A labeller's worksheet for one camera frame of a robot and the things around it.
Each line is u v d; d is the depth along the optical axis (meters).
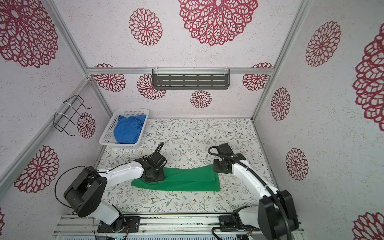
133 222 0.75
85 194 0.44
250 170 0.52
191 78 0.94
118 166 0.56
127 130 1.08
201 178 0.88
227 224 0.73
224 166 0.60
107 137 1.02
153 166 0.71
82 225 0.75
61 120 0.73
